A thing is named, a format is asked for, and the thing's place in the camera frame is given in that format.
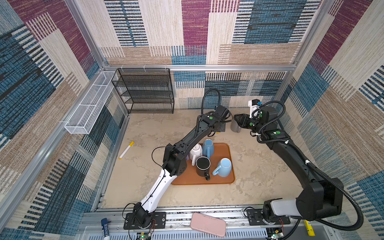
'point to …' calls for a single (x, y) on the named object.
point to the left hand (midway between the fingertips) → (221, 124)
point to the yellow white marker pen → (130, 145)
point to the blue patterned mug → (208, 148)
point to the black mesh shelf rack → (145, 88)
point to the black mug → (203, 164)
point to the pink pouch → (208, 224)
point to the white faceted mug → (196, 151)
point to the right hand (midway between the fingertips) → (236, 118)
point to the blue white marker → (105, 229)
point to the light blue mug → (224, 168)
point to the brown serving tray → (221, 151)
